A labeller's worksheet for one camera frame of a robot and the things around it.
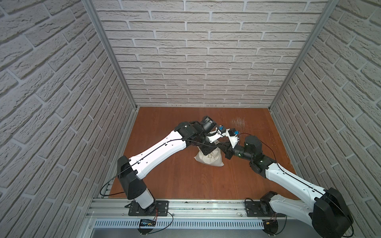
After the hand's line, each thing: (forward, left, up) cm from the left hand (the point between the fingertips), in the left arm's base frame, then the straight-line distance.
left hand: (212, 142), depth 73 cm
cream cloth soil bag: (-3, -2, -13) cm, 14 cm away
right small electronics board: (-33, -28, -22) cm, 49 cm away
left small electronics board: (-32, +33, -26) cm, 53 cm away
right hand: (0, -1, -3) cm, 4 cm away
